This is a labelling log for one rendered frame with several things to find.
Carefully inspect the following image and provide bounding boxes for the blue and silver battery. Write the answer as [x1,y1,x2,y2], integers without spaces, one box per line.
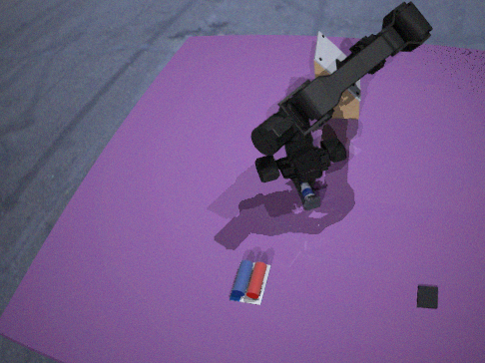
[298,180,314,200]

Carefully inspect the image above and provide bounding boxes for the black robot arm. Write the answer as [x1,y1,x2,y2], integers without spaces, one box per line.
[251,2,432,183]

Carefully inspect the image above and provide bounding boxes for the dark grey flat square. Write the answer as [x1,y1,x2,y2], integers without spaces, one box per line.
[417,285,438,309]

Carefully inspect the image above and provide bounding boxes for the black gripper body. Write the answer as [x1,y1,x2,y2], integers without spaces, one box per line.
[254,132,346,182]

